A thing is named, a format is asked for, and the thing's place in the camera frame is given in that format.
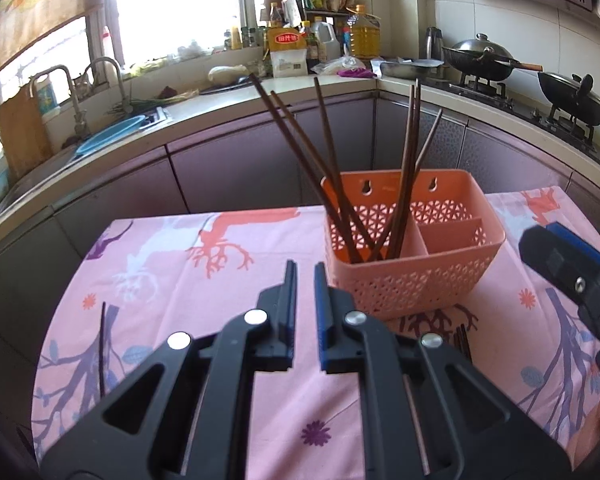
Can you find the detergent bottle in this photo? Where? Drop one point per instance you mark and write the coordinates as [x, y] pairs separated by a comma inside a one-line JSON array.
[[47, 96]]

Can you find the pile of wooden chopsticks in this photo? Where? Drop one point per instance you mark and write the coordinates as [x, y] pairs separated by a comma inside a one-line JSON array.
[[462, 345]]

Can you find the printed window blind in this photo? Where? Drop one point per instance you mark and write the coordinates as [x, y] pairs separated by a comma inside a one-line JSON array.
[[35, 15]]

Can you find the pink plastic basket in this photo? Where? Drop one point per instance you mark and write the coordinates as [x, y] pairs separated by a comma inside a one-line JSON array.
[[430, 280]]

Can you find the white plastic jug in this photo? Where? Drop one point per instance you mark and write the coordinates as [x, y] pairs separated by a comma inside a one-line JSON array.
[[325, 40]]

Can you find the yellow packet red label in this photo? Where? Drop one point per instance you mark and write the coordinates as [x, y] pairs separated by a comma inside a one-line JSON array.
[[286, 55]]

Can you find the wooden cutting board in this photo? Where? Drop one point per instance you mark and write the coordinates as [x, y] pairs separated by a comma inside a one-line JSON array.
[[25, 135]]

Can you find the pink printed tablecloth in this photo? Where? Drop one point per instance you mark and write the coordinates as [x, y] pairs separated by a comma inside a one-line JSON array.
[[230, 285]]

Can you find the black pan with lid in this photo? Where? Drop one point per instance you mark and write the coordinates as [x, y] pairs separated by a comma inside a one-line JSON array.
[[572, 100]]

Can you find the thin black rod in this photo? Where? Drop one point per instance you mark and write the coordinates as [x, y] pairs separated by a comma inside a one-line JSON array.
[[102, 350]]

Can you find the large steel faucet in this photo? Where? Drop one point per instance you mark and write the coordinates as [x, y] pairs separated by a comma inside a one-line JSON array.
[[67, 95]]

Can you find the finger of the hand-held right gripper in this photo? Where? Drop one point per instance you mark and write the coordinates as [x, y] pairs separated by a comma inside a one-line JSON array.
[[555, 260]]

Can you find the blue plastic basin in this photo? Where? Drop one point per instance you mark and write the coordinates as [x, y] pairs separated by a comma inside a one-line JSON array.
[[111, 134]]

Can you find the kitchen counter cabinets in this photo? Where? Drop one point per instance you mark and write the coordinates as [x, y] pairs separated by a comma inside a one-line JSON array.
[[205, 160]]

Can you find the gas stove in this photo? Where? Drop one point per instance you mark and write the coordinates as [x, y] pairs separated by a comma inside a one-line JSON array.
[[520, 105]]

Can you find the metal basin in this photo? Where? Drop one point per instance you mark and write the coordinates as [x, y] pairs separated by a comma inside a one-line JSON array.
[[410, 69]]

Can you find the white radish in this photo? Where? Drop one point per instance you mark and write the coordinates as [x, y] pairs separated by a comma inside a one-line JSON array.
[[227, 74]]

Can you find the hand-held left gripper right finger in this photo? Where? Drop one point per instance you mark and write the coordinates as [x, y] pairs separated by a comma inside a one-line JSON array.
[[322, 320]]

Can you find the white plastic bag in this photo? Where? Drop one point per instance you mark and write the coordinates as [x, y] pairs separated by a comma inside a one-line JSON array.
[[335, 64]]

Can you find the purple cloth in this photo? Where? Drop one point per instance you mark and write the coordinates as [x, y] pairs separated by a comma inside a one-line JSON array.
[[355, 73]]

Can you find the steel kettle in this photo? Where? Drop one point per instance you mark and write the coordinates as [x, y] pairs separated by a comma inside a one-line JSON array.
[[433, 44]]

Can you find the brown wooden chopstick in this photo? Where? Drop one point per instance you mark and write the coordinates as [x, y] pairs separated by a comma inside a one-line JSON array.
[[300, 134], [430, 132], [408, 110], [290, 147], [325, 130], [415, 110]]

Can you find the curved steel faucet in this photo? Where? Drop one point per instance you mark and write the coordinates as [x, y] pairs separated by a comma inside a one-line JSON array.
[[115, 75]]

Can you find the yellow cooking oil bottle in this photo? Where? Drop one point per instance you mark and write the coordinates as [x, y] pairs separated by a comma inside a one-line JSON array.
[[364, 35]]

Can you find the black wok with lid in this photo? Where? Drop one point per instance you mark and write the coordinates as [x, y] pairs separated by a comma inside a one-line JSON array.
[[480, 57]]

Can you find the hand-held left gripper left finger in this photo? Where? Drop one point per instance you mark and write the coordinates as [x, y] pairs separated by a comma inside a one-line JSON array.
[[291, 310]]

